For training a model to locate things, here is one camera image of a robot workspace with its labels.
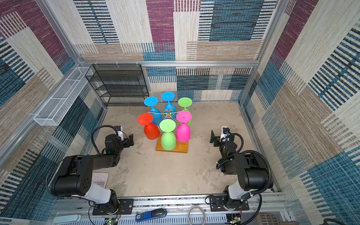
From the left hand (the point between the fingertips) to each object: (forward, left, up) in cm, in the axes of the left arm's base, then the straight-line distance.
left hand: (124, 133), depth 94 cm
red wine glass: (-9, -21, +15) cm, 27 cm away
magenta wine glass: (-11, -38, +18) cm, 43 cm away
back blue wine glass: (+6, -31, +26) cm, 41 cm away
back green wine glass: (+1, -40, +27) cm, 48 cm away
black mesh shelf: (+37, +10, +10) cm, 40 cm away
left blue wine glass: (+3, -22, +26) cm, 34 cm away
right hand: (-2, -62, +3) cm, 62 cm away
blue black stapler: (-45, -23, -3) cm, 50 cm away
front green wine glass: (-16, -31, +17) cm, 39 cm away
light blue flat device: (-45, +21, -5) cm, 50 cm away
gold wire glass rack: (-4, -31, +24) cm, 39 cm away
